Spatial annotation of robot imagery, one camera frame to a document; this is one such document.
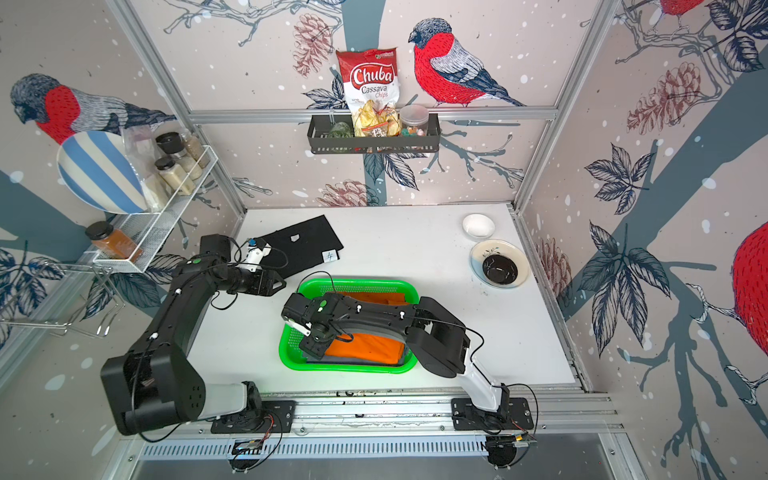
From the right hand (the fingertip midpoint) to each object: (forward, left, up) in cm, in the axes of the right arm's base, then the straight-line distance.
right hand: (317, 342), depth 82 cm
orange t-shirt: (0, -15, -1) cm, 15 cm away
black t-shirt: (+38, +15, -5) cm, 41 cm away
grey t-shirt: (-4, -8, -2) cm, 9 cm away
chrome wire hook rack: (-4, +43, +32) cm, 54 cm away
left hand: (+15, +13, +11) cm, 23 cm away
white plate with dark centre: (+27, -55, +2) cm, 61 cm away
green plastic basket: (0, +6, +5) cm, 8 cm away
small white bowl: (+46, -52, -1) cm, 69 cm away
